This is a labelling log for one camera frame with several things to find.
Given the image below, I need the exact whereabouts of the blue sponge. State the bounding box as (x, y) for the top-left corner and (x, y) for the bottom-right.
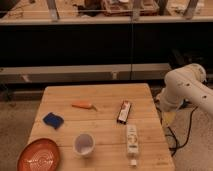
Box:
(43, 113), (64, 129)

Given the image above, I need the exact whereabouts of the black box on ledge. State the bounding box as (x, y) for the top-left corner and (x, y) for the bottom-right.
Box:
(168, 49), (213, 74)

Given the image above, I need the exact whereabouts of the orange ridged plate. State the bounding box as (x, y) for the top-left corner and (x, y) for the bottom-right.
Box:
(17, 138), (60, 171)

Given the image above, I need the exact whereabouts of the black power cable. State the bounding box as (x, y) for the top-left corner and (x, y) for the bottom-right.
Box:
(154, 96), (199, 157)

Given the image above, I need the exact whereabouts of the orange carrot toy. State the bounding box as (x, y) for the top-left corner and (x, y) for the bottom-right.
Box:
(71, 101), (97, 111)

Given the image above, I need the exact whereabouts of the wooden table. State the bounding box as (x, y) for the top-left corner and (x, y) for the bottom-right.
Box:
(29, 83), (175, 171)

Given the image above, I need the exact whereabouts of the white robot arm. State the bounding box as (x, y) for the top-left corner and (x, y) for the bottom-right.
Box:
(158, 63), (213, 127)

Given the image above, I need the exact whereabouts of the white lotion bottle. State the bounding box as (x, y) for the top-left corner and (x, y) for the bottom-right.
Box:
(126, 124), (139, 167)

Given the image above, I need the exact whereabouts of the white plastic cup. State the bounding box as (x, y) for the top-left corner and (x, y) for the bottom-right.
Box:
(73, 133), (95, 158)

